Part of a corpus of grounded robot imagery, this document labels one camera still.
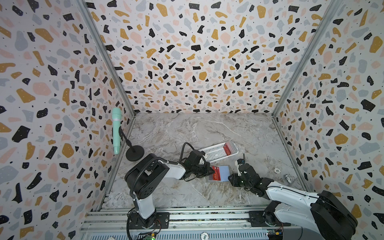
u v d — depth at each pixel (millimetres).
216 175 877
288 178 876
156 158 508
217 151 1002
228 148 964
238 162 825
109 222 740
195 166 769
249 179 674
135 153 945
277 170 916
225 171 904
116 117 746
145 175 507
